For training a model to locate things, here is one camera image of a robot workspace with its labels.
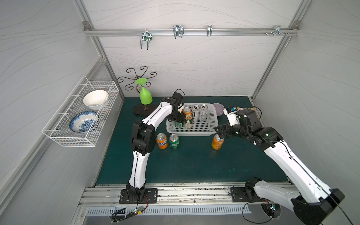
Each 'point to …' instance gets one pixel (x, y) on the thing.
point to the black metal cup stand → (146, 107)
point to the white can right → (203, 113)
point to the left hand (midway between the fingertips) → (180, 120)
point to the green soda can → (174, 140)
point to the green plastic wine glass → (145, 97)
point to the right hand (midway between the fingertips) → (223, 125)
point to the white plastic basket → (199, 128)
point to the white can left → (196, 113)
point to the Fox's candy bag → (248, 109)
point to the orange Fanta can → (162, 141)
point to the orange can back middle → (186, 110)
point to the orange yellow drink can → (217, 142)
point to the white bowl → (94, 99)
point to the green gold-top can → (188, 121)
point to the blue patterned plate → (83, 122)
